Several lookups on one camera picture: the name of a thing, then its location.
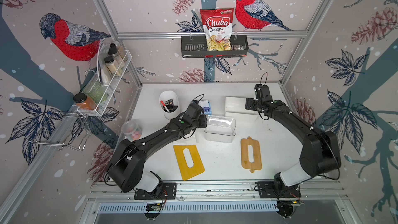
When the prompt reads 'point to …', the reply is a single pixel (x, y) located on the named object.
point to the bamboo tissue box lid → (245, 162)
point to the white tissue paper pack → (190, 140)
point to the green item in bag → (95, 90)
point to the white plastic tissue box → (235, 107)
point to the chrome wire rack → (64, 129)
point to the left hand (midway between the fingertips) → (207, 116)
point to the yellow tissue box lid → (186, 172)
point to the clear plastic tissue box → (220, 129)
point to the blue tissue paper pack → (206, 106)
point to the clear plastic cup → (131, 130)
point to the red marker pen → (164, 106)
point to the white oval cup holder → (166, 96)
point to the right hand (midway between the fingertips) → (250, 101)
